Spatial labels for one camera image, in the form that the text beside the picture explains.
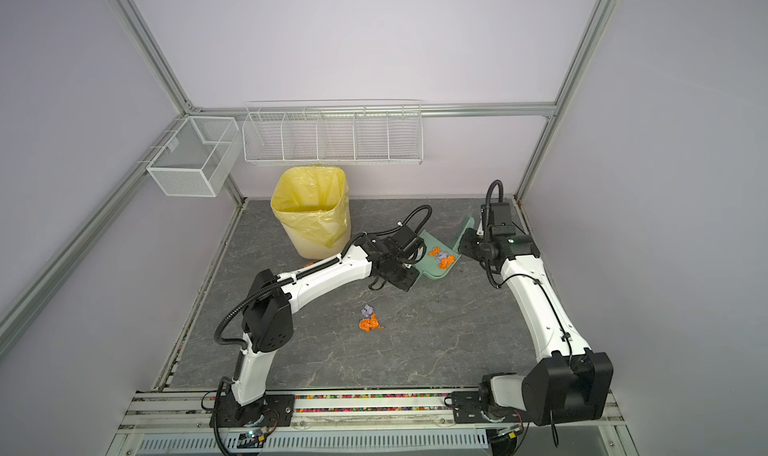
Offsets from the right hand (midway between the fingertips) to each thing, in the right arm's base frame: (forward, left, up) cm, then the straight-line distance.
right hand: (468, 245), depth 81 cm
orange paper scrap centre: (-15, +28, -19) cm, 37 cm away
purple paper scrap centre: (-11, +29, -18) cm, 36 cm away
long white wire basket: (+38, +41, +12) cm, 57 cm away
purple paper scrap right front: (+3, +6, -10) cm, 12 cm away
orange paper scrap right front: (+2, +5, -11) cm, 13 cm away
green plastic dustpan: (0, +10, -11) cm, 15 cm away
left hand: (-7, +16, -9) cm, 20 cm away
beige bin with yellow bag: (+24, +50, -8) cm, 55 cm away
